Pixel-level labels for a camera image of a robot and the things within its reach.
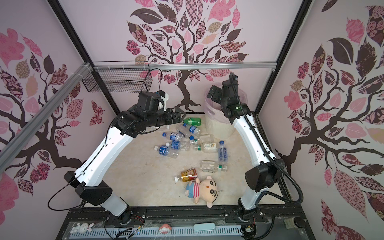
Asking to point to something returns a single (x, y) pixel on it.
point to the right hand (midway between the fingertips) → (219, 88)
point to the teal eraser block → (205, 226)
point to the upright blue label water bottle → (222, 153)
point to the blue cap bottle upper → (174, 136)
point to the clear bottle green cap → (209, 166)
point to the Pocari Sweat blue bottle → (193, 129)
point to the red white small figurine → (165, 228)
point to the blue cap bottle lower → (165, 150)
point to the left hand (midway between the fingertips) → (178, 118)
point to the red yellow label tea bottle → (188, 175)
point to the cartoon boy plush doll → (206, 191)
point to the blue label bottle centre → (179, 145)
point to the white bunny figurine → (82, 228)
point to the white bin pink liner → (220, 126)
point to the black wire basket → (120, 76)
